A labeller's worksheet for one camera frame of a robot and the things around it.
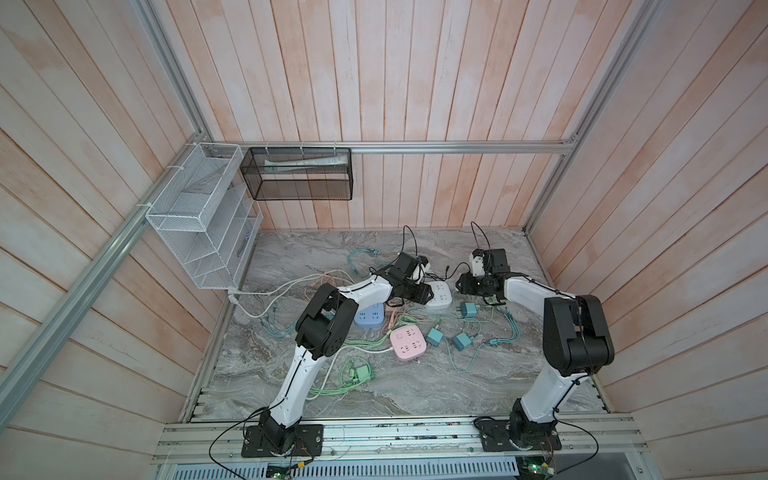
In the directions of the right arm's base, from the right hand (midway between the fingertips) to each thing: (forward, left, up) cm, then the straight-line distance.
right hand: (463, 282), depth 100 cm
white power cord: (-8, +69, -3) cm, 70 cm away
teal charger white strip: (-9, 0, -2) cm, 10 cm away
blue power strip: (-14, +31, -1) cm, 34 cm away
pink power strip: (-21, +19, -1) cm, 29 cm away
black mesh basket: (+30, +58, +22) cm, 69 cm away
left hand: (-5, +13, -2) cm, 14 cm away
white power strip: (-5, +8, -1) cm, 9 cm away
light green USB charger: (-31, +32, -1) cm, 45 cm away
